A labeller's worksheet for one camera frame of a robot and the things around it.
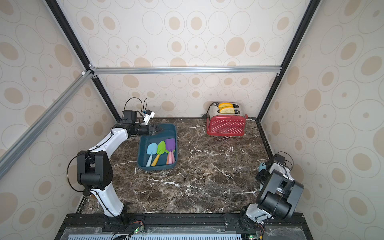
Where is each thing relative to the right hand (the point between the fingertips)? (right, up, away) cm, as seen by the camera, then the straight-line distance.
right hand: (263, 181), depth 88 cm
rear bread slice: (-23, +47, +13) cm, 54 cm away
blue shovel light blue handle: (-69, +17, +12) cm, 73 cm away
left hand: (-59, +31, -1) cm, 67 cm away
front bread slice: (-20, +43, +10) cm, 49 cm away
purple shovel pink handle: (-57, +19, +12) cm, 61 cm away
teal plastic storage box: (-59, +29, +22) cm, 70 cm away
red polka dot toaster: (-23, +34, +12) cm, 43 cm away
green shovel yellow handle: (-63, +17, +12) cm, 67 cm away
